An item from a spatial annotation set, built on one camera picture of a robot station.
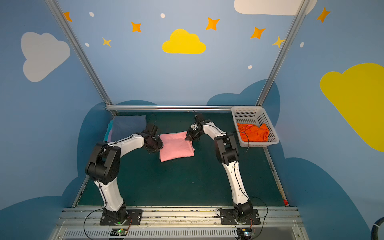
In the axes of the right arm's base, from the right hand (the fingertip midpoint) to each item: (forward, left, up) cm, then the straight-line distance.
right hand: (186, 137), depth 105 cm
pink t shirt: (-8, +7, +1) cm, 11 cm away
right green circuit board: (-54, -33, -3) cm, 64 cm away
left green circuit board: (-57, +28, -1) cm, 63 cm away
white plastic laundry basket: (+24, -53, -1) cm, 58 cm away
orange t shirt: (+5, -46, +2) cm, 46 cm away
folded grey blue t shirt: (+1, +43, +8) cm, 44 cm away
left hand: (-10, +14, +1) cm, 17 cm away
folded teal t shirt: (+5, +58, +1) cm, 58 cm away
